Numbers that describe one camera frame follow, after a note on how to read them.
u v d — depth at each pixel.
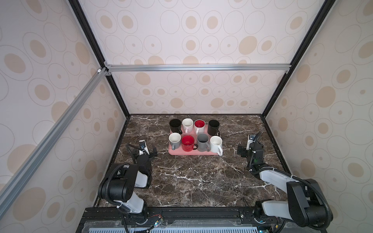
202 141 0.91
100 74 0.85
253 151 0.67
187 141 0.99
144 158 0.70
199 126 1.08
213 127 1.02
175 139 0.98
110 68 0.90
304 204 0.42
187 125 1.00
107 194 0.44
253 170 0.66
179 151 0.98
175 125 1.00
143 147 0.75
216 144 0.93
